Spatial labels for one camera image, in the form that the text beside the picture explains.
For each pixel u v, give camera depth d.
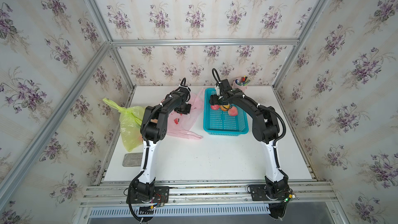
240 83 1.10
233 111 0.99
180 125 0.97
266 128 0.59
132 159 0.81
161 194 0.73
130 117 0.81
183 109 0.91
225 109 1.04
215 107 1.02
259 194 0.73
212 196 0.73
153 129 0.60
